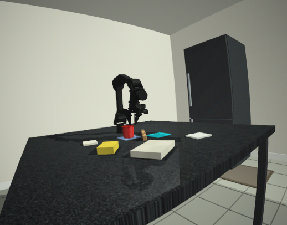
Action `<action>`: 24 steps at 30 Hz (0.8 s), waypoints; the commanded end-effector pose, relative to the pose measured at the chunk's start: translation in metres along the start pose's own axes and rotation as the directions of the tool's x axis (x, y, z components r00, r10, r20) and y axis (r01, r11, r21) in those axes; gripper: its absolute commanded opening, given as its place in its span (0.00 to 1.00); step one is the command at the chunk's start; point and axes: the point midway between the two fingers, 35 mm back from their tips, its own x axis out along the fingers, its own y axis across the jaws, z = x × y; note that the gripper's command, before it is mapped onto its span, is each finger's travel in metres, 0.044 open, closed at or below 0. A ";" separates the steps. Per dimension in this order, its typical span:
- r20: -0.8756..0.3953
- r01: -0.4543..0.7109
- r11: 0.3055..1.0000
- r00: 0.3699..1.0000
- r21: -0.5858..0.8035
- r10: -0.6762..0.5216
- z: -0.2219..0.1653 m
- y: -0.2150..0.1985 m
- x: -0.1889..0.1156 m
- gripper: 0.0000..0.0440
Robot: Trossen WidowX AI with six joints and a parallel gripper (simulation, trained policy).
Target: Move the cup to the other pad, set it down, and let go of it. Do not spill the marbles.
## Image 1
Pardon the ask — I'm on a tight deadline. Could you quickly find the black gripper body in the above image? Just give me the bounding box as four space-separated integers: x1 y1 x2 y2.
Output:
117 99 148 115

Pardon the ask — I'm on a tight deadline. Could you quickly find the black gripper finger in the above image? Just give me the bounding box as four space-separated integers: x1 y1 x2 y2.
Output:
134 114 143 125
125 114 132 125

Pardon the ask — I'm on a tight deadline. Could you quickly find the white flat bar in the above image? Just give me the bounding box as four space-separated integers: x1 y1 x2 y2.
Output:
83 140 98 146

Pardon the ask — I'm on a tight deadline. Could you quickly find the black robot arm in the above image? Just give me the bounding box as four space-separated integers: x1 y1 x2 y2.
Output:
112 74 147 134

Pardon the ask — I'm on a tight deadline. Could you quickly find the tan flat bar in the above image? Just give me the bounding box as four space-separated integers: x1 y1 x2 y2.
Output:
141 130 147 141

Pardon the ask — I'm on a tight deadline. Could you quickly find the beige flat block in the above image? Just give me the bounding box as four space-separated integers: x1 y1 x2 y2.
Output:
130 140 175 160

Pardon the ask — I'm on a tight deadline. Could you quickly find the yellow block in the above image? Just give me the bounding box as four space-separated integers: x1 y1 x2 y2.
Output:
97 141 119 155

